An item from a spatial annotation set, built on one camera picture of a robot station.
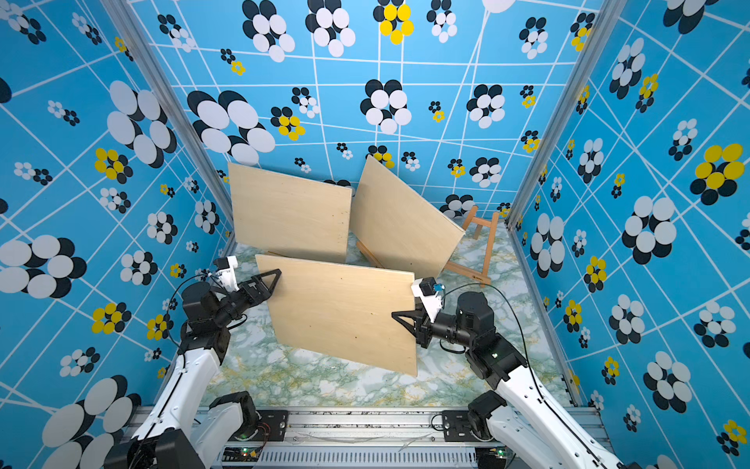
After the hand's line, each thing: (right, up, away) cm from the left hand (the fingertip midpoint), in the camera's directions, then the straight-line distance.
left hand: (277, 274), depth 78 cm
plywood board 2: (+33, +13, +10) cm, 37 cm away
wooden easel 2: (+26, +2, +21) cm, 34 cm away
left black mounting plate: (+1, -38, -5) cm, 39 cm away
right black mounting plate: (+47, -38, -6) cm, 61 cm away
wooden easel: (-8, +5, +23) cm, 25 cm away
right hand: (+33, -8, -9) cm, 35 cm away
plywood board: (-3, +18, +14) cm, 23 cm away
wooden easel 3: (+63, -3, +19) cm, 66 cm away
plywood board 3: (+19, -8, -9) cm, 23 cm away
